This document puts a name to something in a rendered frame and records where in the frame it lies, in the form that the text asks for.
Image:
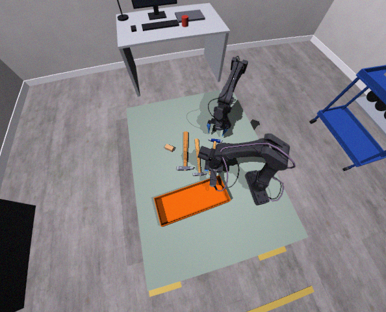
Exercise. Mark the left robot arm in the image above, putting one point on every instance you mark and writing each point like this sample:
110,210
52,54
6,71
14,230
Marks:
259,180

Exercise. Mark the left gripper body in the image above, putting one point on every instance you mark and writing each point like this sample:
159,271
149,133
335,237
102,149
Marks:
214,169

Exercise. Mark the small tan block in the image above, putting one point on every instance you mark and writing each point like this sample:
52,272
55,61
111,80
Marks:
169,147

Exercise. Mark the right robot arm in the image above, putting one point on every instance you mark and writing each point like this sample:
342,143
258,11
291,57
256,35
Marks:
236,71

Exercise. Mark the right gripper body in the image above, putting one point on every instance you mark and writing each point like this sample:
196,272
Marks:
218,123

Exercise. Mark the orange bin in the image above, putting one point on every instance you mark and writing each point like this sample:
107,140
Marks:
188,201

